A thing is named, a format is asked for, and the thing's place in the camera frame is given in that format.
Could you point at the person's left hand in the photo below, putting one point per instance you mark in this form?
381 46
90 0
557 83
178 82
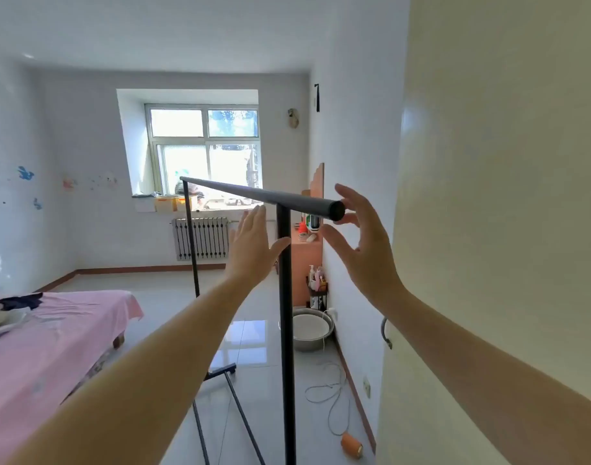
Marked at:
249 251

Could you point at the person's right hand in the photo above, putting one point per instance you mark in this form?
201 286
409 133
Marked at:
373 261

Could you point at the person's left forearm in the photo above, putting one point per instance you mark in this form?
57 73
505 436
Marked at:
155 372

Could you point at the pile of clothes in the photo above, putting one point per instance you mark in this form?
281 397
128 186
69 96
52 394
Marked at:
14 302

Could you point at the white radiator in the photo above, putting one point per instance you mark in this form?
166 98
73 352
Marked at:
203 237

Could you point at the pink toiletry bottle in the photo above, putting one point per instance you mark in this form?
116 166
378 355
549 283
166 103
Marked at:
320 279

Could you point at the red plastic item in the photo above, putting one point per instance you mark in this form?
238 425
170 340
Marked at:
302 229

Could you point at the white toiletry bottle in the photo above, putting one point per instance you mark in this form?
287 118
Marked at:
312 278

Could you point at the small black bottle trolley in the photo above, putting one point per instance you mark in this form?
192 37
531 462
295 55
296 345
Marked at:
318 300

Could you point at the white round container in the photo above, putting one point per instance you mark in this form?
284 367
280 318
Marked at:
313 222

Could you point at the clear plastic bag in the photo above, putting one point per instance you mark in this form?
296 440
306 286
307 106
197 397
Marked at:
196 189

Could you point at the white basin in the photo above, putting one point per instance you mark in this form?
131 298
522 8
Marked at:
311 326

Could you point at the metal basin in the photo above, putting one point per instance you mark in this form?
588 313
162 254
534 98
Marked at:
319 344

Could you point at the white framed window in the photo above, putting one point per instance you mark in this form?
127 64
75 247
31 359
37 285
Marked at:
176 123

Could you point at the pink piglet sticker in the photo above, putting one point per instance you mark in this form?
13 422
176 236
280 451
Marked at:
110 179

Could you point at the orange spool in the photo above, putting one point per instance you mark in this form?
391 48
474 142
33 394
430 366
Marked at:
352 445

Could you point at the bear sticker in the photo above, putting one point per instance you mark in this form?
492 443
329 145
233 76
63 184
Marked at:
69 184

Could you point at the blue mushroom sticker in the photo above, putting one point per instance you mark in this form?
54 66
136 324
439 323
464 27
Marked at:
37 204

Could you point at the bed with pink sheet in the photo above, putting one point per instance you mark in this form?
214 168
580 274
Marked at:
43 353

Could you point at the blue dolphin sticker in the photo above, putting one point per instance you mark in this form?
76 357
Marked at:
25 174

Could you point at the white wall socket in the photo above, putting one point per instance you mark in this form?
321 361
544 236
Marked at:
366 386

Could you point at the beige wall ornament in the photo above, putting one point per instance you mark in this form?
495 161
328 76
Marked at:
293 118

